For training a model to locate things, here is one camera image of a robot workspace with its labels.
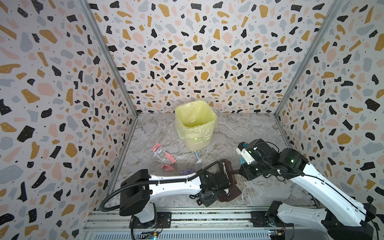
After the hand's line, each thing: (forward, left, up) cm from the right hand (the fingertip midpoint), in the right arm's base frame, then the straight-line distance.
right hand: (238, 170), depth 66 cm
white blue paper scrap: (+16, +18, -24) cm, 34 cm away
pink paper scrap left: (+11, +37, -23) cm, 45 cm away
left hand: (-7, +12, -17) cm, 22 cm away
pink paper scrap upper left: (+18, +36, -22) cm, 46 cm away
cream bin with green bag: (+41, +21, -14) cm, 48 cm away
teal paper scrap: (0, 0, +9) cm, 9 cm away
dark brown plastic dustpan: (-2, -1, -24) cm, 24 cm away
